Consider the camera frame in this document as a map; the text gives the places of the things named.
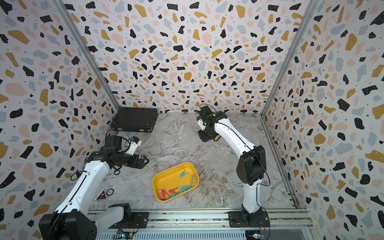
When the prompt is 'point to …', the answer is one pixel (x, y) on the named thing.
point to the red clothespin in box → (173, 190)
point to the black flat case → (131, 119)
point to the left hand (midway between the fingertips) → (141, 158)
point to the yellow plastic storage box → (175, 181)
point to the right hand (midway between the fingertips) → (204, 137)
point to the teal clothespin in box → (183, 174)
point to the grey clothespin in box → (192, 178)
